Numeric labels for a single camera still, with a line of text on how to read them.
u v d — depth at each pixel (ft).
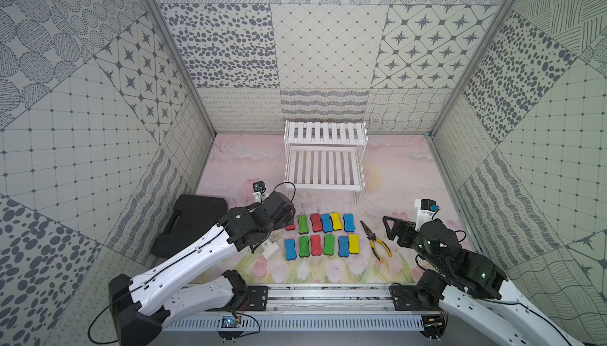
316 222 2.95
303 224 2.95
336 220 2.97
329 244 2.83
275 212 1.77
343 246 2.75
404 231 2.04
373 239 2.82
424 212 2.05
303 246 2.75
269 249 2.68
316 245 2.77
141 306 1.26
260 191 2.13
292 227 2.89
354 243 2.77
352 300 2.49
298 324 2.30
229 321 2.35
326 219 2.97
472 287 1.55
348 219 3.01
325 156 3.14
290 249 2.75
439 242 1.63
